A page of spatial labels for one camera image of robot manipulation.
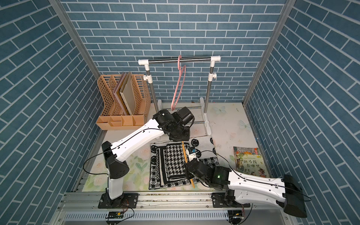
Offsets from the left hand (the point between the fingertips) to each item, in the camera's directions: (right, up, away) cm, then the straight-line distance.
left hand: (191, 140), depth 73 cm
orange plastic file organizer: (-57, +12, +28) cm, 65 cm away
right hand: (-4, -14, +1) cm, 15 cm away
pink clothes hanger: (-6, +44, +29) cm, 53 cm away
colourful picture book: (+38, -16, +15) cm, 43 cm away
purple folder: (-46, +28, +12) cm, 56 cm away
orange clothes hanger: (-4, -4, +4) cm, 7 cm away
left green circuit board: (-40, -38, -1) cm, 55 cm away
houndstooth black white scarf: (-13, -17, +3) cm, 22 cm away
